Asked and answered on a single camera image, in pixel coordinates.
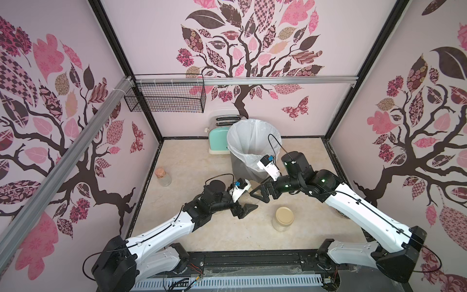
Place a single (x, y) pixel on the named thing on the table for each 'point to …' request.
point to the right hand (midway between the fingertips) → (257, 187)
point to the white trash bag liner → (250, 140)
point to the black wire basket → (168, 93)
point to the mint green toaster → (217, 133)
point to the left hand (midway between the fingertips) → (251, 200)
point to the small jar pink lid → (163, 178)
